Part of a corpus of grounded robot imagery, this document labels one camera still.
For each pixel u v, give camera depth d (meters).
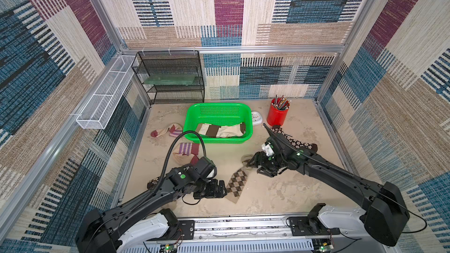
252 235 0.73
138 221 0.46
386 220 0.39
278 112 0.99
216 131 1.03
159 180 0.51
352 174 0.47
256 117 1.08
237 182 0.86
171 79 0.97
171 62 1.02
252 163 0.74
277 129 1.04
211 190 0.66
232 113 1.09
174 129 1.03
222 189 0.68
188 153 0.96
